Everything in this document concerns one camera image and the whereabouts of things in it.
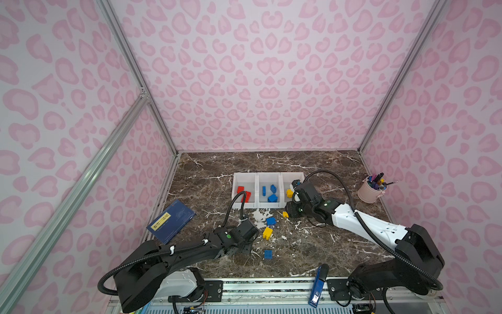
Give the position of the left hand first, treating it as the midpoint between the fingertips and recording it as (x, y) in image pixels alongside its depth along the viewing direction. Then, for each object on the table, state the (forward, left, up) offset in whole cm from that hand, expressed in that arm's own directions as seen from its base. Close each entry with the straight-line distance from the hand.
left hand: (248, 240), depth 84 cm
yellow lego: (+3, -9, 0) cm, 9 cm away
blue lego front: (-6, -8, 0) cm, 10 cm away
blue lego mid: (+25, -8, 0) cm, 26 cm away
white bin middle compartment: (+35, -10, -4) cm, 37 cm away
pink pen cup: (+20, -58, +8) cm, 61 cm away
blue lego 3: (+26, -13, 0) cm, 29 cm away
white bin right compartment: (+25, -18, +6) cm, 31 cm away
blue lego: (+21, -12, 0) cm, 24 cm away
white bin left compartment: (+31, -1, 0) cm, 31 cm away
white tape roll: (-21, -67, -1) cm, 71 cm away
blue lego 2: (+10, -11, -3) cm, 15 cm away
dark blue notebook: (+10, +36, -1) cm, 37 cm away
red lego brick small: (+27, +4, -2) cm, 28 cm away
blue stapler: (-17, -26, +1) cm, 31 cm away
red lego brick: (+22, +1, -1) cm, 22 cm away
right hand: (+11, -19, +8) cm, 23 cm away
